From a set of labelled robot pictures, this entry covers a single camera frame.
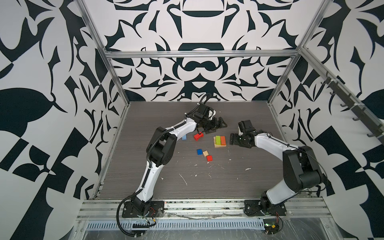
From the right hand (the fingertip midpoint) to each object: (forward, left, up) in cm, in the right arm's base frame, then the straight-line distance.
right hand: (236, 139), depth 94 cm
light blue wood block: (+4, +33, -3) cm, 33 cm away
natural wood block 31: (-2, +12, -5) cm, 13 cm away
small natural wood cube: (-7, +20, -3) cm, 21 cm away
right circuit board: (-44, -9, -6) cm, 45 cm away
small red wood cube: (-10, +17, -5) cm, 20 cm away
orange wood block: (+1, +8, -3) cm, 8 cm away
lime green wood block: (+1, +11, -2) cm, 12 cm away
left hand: (+6, +8, +8) cm, 12 cm away
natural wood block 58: (+3, +13, -4) cm, 14 cm away
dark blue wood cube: (-6, +23, -4) cm, 24 cm away
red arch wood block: (+4, +24, -3) cm, 24 cm away
